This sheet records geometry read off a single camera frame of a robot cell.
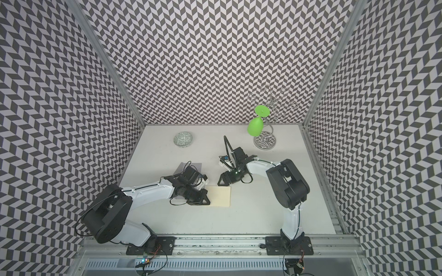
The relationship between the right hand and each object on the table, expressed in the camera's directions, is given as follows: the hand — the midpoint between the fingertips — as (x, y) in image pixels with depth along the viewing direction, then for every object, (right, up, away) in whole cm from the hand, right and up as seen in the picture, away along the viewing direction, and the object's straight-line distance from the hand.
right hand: (224, 185), depth 90 cm
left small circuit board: (-30, -23, -23) cm, 45 cm away
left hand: (-7, -8, -8) cm, 13 cm away
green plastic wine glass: (+16, +31, -4) cm, 35 cm away
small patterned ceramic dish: (-27, +24, +19) cm, 40 cm away
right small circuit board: (+30, -27, -23) cm, 47 cm away
